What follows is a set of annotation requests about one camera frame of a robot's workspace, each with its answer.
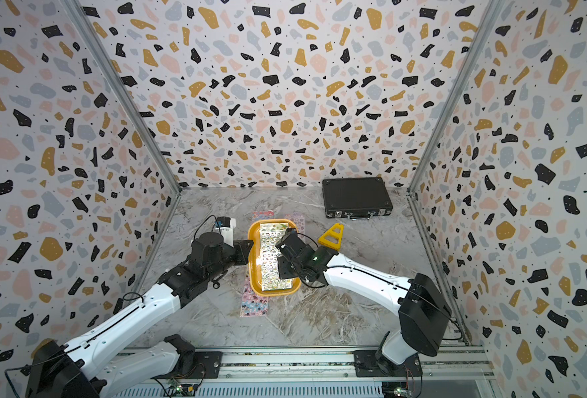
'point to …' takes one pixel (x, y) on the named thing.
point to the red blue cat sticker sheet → (259, 215)
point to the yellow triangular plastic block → (332, 236)
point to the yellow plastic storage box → (255, 260)
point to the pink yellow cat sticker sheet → (253, 303)
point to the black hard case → (356, 198)
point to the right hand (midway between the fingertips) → (282, 266)
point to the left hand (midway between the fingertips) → (255, 241)
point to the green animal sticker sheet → (269, 235)
